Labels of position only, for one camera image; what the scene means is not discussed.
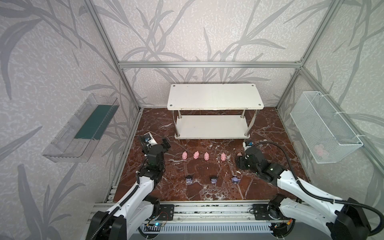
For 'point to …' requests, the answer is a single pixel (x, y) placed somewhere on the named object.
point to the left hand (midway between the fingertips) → (159, 133)
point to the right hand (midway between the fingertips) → (239, 153)
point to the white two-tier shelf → (214, 111)
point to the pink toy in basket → (321, 150)
